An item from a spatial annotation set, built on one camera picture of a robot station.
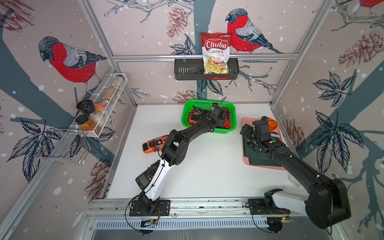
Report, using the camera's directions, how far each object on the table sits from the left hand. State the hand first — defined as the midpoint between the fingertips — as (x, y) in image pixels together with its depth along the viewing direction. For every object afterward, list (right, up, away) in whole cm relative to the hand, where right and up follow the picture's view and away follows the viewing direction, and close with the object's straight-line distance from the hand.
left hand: (221, 116), depth 100 cm
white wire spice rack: (-64, +8, -25) cm, 69 cm away
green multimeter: (-47, -36, -18) cm, 62 cm away
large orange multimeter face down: (-43, -18, -7) cm, 48 cm away
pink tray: (+13, -28, -10) cm, 32 cm away
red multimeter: (+5, -3, +4) cm, 7 cm away
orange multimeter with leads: (-18, 0, +3) cm, 18 cm away
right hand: (+14, -7, -13) cm, 20 cm away
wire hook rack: (-68, -11, -42) cm, 81 cm away
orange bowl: (+36, -6, +2) cm, 37 cm away
